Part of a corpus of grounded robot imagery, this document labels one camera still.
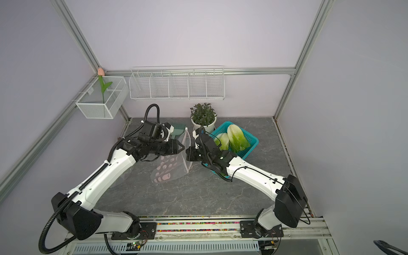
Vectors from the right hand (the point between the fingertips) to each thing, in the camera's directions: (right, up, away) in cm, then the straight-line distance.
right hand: (184, 150), depth 75 cm
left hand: (-2, +1, -1) cm, 2 cm away
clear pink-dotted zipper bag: (-9, -10, +10) cm, 16 cm away
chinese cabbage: (+29, +4, +19) cm, 35 cm away
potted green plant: (+8, +19, +23) cm, 31 cm away
